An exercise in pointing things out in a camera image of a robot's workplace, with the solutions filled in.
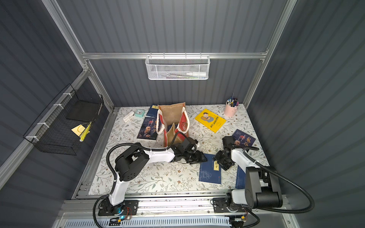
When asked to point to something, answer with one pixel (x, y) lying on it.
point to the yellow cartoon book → (211, 120)
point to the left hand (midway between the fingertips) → (208, 165)
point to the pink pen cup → (231, 106)
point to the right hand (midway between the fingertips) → (218, 162)
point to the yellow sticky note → (79, 129)
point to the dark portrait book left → (146, 128)
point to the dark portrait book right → (242, 138)
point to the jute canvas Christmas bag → (171, 118)
